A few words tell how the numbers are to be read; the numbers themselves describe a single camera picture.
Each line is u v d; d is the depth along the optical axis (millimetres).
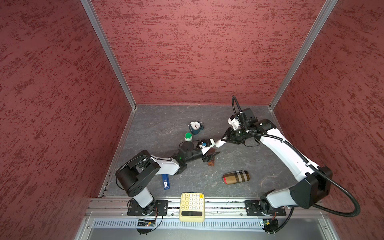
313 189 396
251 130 553
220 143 775
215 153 745
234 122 741
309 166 423
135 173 467
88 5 706
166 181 796
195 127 1029
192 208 724
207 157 728
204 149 707
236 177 813
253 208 737
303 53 885
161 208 741
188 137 910
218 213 732
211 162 894
